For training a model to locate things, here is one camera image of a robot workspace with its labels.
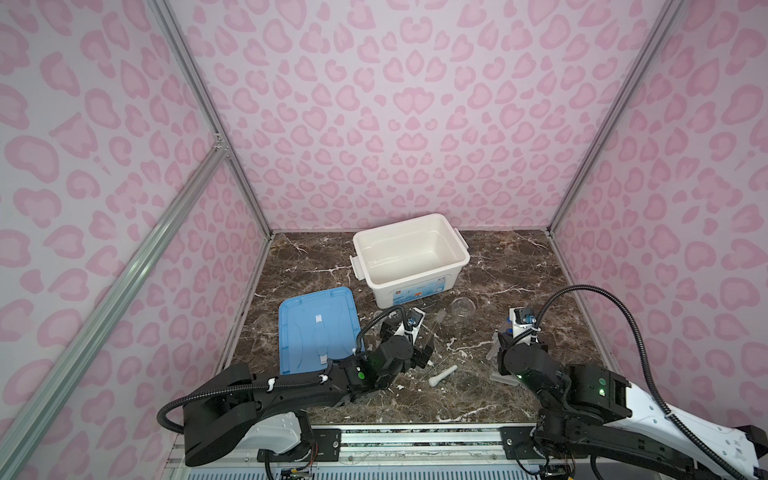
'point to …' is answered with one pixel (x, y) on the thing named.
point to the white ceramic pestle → (433, 381)
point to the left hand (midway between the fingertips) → (420, 325)
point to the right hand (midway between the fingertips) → (498, 339)
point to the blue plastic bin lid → (316, 328)
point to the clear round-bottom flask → (462, 307)
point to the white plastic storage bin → (411, 260)
